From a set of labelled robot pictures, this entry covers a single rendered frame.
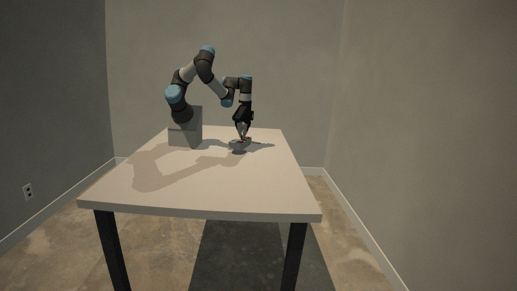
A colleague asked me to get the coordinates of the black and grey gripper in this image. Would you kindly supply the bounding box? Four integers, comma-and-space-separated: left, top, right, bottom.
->
235, 100, 254, 140

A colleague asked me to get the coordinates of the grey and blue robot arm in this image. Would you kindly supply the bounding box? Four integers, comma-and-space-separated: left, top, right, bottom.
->
164, 45, 252, 123

